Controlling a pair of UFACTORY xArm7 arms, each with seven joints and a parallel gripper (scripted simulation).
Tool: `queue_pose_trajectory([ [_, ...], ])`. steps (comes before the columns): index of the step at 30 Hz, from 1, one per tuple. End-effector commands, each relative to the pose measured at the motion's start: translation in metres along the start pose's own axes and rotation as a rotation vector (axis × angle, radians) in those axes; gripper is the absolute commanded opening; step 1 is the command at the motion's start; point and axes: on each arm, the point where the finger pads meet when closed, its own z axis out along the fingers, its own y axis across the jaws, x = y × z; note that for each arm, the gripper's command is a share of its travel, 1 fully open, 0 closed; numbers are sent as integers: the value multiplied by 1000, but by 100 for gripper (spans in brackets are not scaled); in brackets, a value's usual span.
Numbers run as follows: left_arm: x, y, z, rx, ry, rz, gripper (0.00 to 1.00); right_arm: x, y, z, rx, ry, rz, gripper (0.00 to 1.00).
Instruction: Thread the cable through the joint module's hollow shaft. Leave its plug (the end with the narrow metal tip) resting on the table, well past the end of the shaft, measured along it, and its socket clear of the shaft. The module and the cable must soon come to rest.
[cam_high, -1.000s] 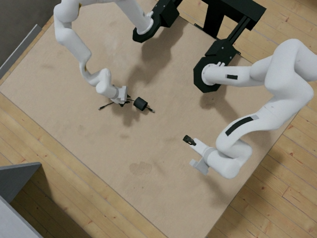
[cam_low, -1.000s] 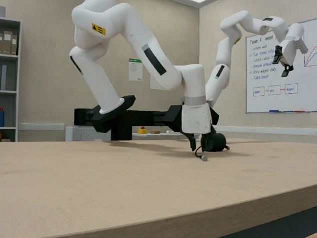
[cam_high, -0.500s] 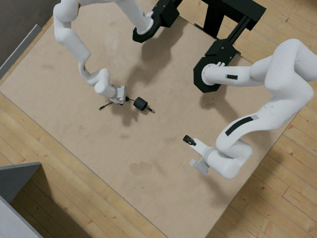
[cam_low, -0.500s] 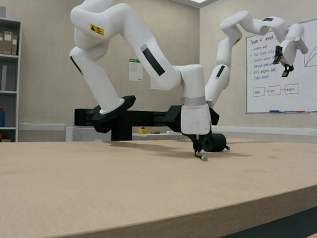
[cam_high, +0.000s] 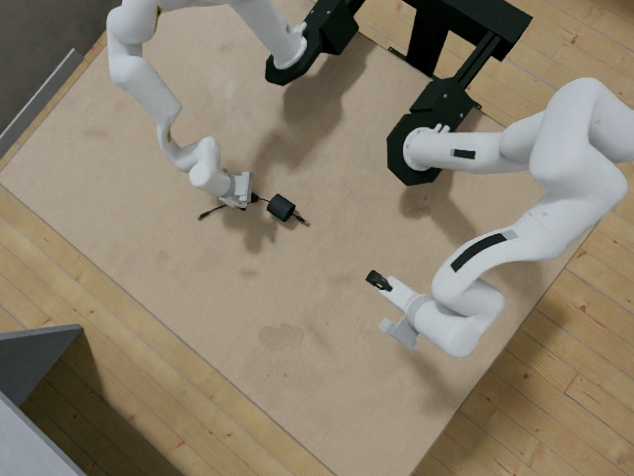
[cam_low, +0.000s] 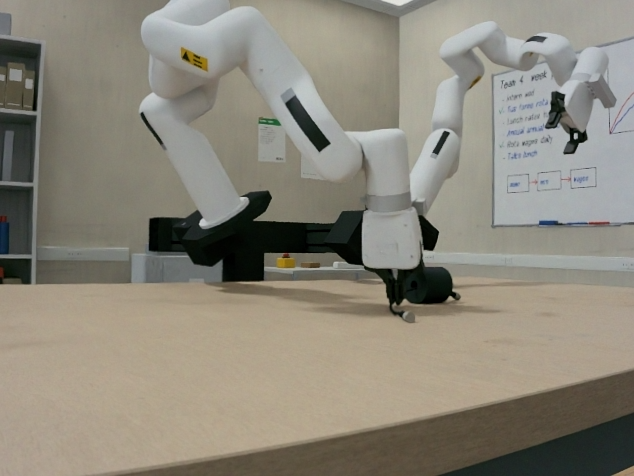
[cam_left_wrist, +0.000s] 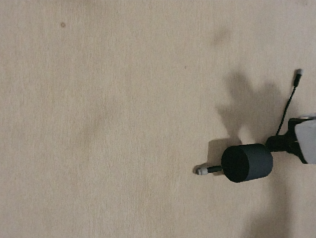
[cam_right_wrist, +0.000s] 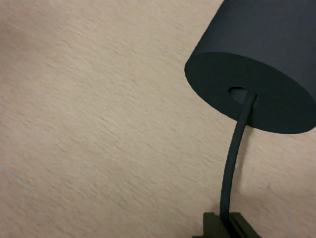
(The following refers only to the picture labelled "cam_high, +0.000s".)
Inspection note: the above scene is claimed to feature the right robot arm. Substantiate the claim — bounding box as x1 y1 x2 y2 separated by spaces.
107 0 307 202

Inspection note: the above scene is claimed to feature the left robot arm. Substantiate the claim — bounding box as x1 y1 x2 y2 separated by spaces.
378 77 634 358

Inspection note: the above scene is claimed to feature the dark grey hollow cylinder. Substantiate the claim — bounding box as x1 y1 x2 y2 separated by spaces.
267 194 296 222

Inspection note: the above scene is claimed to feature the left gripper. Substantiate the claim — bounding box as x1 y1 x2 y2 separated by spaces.
365 270 427 314

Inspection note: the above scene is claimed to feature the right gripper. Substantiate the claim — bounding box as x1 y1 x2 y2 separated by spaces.
219 173 259 211

